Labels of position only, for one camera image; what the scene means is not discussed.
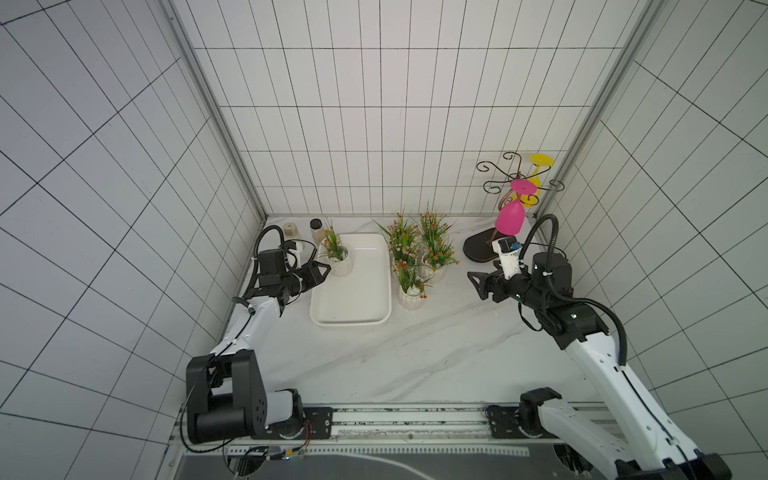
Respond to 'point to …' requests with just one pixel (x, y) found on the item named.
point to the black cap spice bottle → (317, 231)
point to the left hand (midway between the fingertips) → (324, 273)
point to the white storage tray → (362, 298)
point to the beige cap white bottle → (290, 231)
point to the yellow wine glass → (539, 161)
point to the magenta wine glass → (511, 215)
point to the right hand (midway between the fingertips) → (485, 262)
